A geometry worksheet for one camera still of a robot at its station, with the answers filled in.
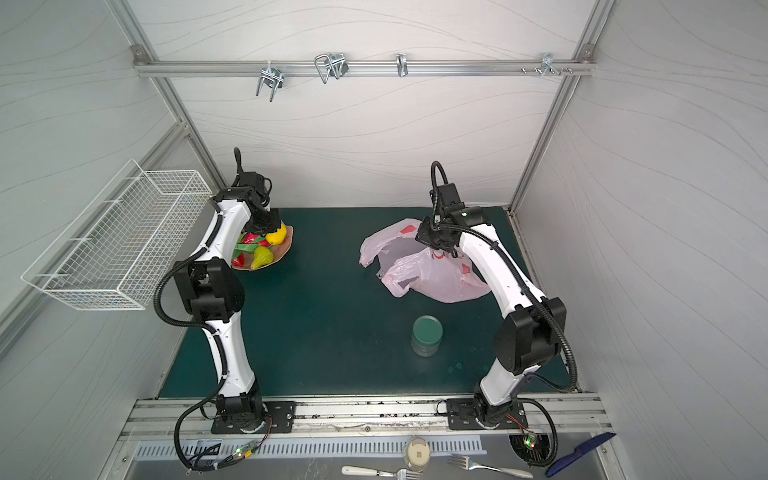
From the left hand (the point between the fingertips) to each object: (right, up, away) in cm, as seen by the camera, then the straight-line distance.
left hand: (276, 222), depth 95 cm
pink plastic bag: (+43, -13, -18) cm, 48 cm away
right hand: (+48, -3, -12) cm, 49 cm away
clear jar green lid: (+47, -31, -18) cm, 59 cm away
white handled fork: (+39, -59, -28) cm, 76 cm away
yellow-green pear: (-5, -11, +1) cm, 13 cm away
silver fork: (+54, -56, -28) cm, 83 cm away
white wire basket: (-26, -6, -25) cm, 37 cm away
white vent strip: (-5, -56, -23) cm, 61 cm away
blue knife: (+83, -55, -26) cm, 103 cm away
